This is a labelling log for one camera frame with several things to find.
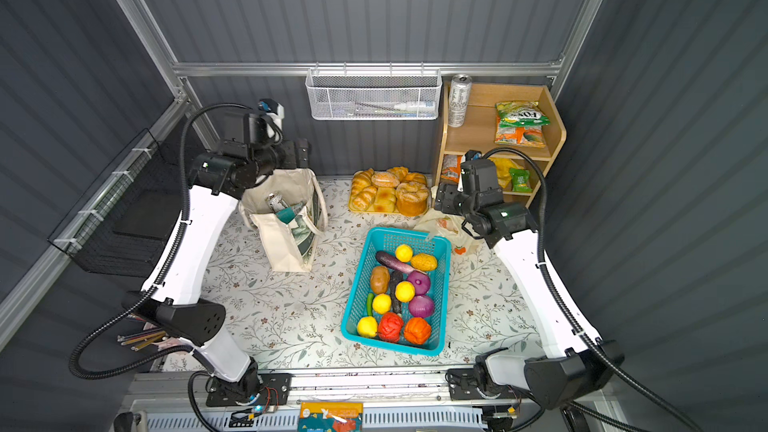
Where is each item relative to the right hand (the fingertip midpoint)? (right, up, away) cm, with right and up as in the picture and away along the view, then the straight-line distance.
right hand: (454, 194), depth 74 cm
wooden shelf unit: (+10, +18, +15) cm, 26 cm away
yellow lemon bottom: (-22, -35, +5) cm, 42 cm away
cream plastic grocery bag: (+2, -9, +17) cm, 20 cm away
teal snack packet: (-50, -6, +23) cm, 55 cm away
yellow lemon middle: (-12, -27, +10) cm, 31 cm away
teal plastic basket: (-3, -16, +19) cm, 25 cm away
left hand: (-40, +12, -2) cm, 42 cm away
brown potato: (-19, -24, +13) cm, 34 cm away
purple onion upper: (-7, -25, +12) cm, 28 cm away
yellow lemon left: (-18, -31, +11) cm, 37 cm away
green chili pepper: (-22, -31, +11) cm, 40 cm away
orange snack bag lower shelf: (+4, +10, +23) cm, 25 cm away
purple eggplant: (-15, -21, +20) cm, 33 cm away
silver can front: (-53, -2, +23) cm, 58 cm away
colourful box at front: (-30, -53, -4) cm, 61 cm away
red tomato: (-16, -34, +3) cm, 38 cm away
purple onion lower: (-8, -30, +7) cm, 32 cm away
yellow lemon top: (-12, -18, +18) cm, 28 cm away
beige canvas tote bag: (-44, -14, +10) cm, 48 cm away
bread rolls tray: (-14, +2, +34) cm, 37 cm away
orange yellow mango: (-6, -20, +18) cm, 27 cm away
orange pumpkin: (-9, -35, +4) cm, 37 cm away
